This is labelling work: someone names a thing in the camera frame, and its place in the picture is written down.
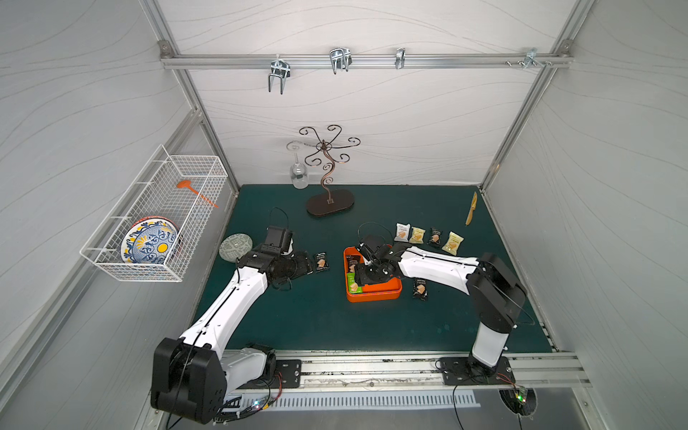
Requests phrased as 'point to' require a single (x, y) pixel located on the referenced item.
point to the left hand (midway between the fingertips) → (306, 267)
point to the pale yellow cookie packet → (453, 243)
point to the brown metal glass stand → (322, 203)
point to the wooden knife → (474, 203)
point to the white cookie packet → (402, 232)
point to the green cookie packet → (353, 286)
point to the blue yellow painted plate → (151, 240)
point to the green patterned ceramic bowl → (233, 245)
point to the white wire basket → (156, 193)
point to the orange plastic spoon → (186, 184)
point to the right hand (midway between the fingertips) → (360, 276)
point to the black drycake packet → (321, 262)
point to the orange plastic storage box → (391, 289)
